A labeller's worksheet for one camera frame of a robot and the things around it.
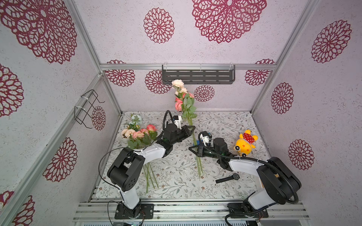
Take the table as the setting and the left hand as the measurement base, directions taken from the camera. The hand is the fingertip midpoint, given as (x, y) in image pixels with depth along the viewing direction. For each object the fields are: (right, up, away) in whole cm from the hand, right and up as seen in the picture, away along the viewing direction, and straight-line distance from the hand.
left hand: (196, 127), depth 84 cm
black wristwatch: (+23, -30, +1) cm, 38 cm away
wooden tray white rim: (+19, -20, -35) cm, 44 cm away
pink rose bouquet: (-7, +15, -1) cm, 16 cm away
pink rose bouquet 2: (-38, -7, +13) cm, 41 cm away
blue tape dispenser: (-1, -11, -5) cm, 12 cm away
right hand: (-5, -12, -2) cm, 13 cm away
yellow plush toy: (+33, -11, +8) cm, 35 cm away
